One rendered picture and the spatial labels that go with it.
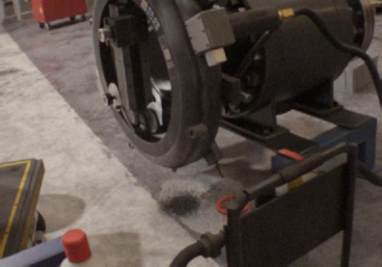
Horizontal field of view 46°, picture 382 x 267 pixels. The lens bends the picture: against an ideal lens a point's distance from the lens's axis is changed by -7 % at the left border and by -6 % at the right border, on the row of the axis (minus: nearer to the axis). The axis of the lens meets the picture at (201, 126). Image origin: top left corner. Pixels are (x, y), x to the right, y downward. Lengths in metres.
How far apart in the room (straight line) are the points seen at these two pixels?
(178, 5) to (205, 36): 0.16
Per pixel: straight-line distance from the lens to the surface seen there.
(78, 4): 7.09
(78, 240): 0.61
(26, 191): 1.61
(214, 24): 1.30
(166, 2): 1.41
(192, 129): 1.44
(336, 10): 1.93
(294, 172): 0.97
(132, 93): 1.73
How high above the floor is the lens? 1.03
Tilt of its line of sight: 23 degrees down
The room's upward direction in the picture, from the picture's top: 6 degrees counter-clockwise
